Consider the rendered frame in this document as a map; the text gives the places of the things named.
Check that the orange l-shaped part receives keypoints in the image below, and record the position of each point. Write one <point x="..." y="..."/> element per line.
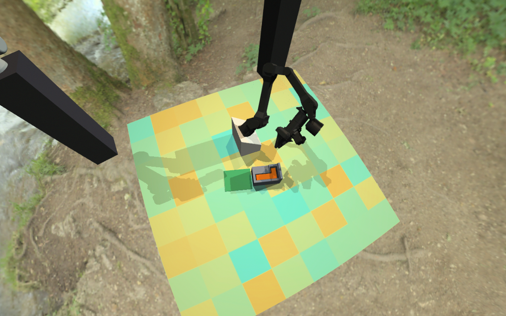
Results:
<point x="271" y="175"/>

